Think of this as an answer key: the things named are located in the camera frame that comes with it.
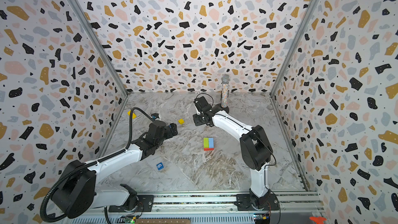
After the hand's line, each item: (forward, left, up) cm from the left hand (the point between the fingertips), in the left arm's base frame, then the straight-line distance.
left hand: (171, 125), depth 86 cm
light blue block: (-4, -22, -11) cm, 25 cm away
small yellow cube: (+12, -3, -13) cm, 18 cm away
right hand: (+6, -14, 0) cm, 15 cm away
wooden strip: (-43, -8, -11) cm, 45 cm away
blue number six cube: (-18, +6, -13) cm, 23 cm away
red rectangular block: (-8, -21, -13) cm, 26 cm away
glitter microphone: (+18, -30, +17) cm, 39 cm away
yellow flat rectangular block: (+17, +30, -13) cm, 37 cm away
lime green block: (-5, -19, -11) cm, 23 cm away
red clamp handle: (-44, -69, -11) cm, 82 cm away
